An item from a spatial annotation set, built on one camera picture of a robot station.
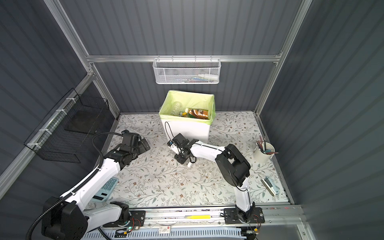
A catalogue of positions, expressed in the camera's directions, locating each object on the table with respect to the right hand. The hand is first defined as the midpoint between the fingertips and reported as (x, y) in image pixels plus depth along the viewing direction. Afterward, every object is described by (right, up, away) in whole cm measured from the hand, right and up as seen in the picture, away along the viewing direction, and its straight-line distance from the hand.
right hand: (181, 157), depth 93 cm
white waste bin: (+7, +17, -10) cm, 21 cm away
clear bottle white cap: (-3, +30, -2) cm, 31 cm away
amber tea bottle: (+9, +27, -2) cm, 29 cm away
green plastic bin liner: (+5, +36, 0) cm, 36 cm away
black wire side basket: (-55, +15, -21) cm, 61 cm away
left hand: (-23, +8, -9) cm, 26 cm away
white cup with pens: (+49, +4, -5) cm, 50 cm away
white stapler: (+50, -13, -12) cm, 53 cm away
